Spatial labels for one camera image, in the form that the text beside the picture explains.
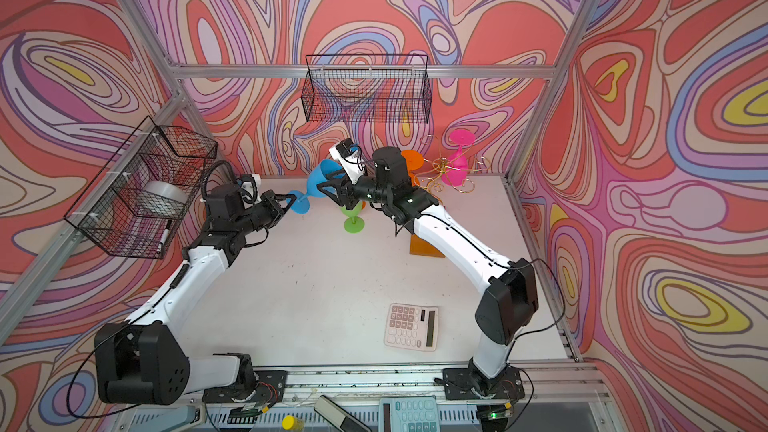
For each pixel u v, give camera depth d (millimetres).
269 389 721
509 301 436
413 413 687
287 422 628
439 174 817
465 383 737
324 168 701
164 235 731
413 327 814
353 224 1044
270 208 713
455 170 798
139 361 397
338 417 670
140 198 692
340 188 618
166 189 735
